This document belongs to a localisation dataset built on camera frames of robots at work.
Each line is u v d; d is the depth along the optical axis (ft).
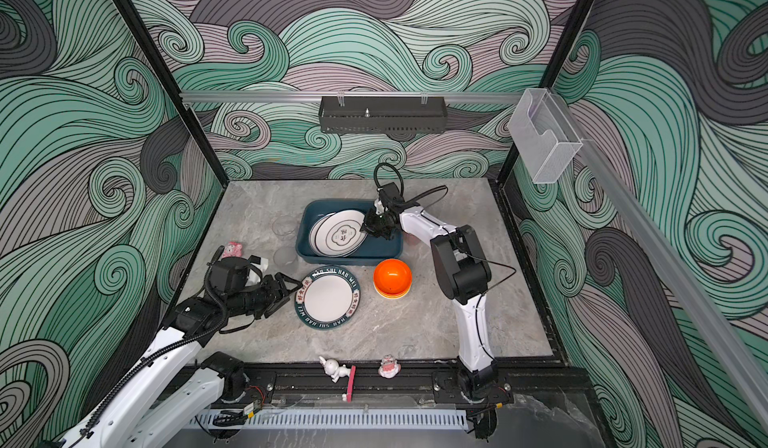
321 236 3.30
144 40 2.65
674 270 1.68
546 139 2.55
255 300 2.08
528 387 2.44
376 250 3.07
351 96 3.06
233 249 3.15
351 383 2.29
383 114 3.13
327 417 2.29
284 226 3.40
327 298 2.88
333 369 2.39
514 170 3.78
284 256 3.08
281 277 2.29
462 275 1.80
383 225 2.79
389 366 2.44
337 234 3.27
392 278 2.87
